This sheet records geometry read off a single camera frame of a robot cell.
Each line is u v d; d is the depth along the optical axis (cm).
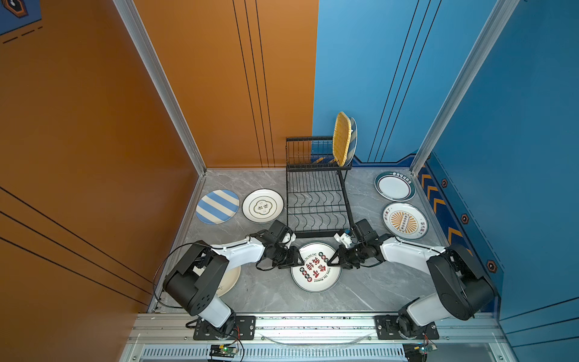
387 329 72
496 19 72
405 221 99
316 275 82
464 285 44
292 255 78
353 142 82
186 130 104
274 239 72
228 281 82
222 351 71
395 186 113
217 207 105
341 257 76
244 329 74
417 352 70
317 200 105
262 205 105
